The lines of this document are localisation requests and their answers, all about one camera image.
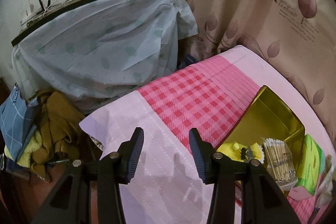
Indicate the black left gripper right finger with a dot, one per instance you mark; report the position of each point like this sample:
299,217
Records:
262,200

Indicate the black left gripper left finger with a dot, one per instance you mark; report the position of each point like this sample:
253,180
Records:
69,201

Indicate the gold metal tin box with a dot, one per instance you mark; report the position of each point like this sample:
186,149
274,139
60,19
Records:
268,116

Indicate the mustard brown clothes pile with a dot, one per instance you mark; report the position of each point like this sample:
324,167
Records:
58,124

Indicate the cotton swab pack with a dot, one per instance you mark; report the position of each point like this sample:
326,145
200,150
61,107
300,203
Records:
280,163

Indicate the pink checkered tablecloth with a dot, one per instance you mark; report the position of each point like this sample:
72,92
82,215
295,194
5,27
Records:
210,96

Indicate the white wire rack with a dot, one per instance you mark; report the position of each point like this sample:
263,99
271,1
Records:
35,9

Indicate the green tissue pack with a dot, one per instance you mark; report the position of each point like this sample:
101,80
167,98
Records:
311,165

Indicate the beige leaf-print curtain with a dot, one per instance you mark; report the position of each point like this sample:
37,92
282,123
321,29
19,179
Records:
296,37

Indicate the pale blue-grey cover cloth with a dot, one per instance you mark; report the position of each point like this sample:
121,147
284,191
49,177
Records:
101,51

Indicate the blue checked fabric bag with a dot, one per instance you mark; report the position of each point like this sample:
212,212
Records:
18,122

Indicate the yellow plush toy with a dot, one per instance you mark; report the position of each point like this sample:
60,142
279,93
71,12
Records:
242,153

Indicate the white plastic sachet packet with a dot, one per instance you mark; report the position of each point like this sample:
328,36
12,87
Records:
326,189

